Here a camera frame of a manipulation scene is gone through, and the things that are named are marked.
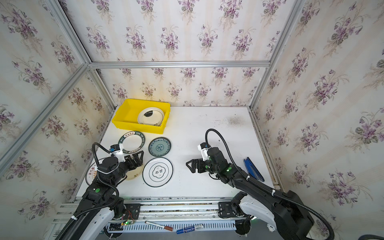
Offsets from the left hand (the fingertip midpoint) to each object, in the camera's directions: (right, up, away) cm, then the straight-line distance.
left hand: (136, 152), depth 77 cm
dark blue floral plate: (+8, 0, +19) cm, 21 cm away
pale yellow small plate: (-4, -14, +7) cm, 16 cm away
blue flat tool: (+65, -12, +8) cm, 66 cm away
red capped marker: (+17, -33, -8) cm, 38 cm away
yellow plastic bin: (-20, +19, +34) cm, 44 cm away
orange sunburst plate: (-30, -14, +8) cm, 34 cm away
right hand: (+28, -7, +1) cm, 29 cm away
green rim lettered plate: (-11, +2, +22) cm, 25 cm away
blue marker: (+27, -33, -10) cm, 44 cm away
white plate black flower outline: (+9, -13, +9) cm, 18 cm away
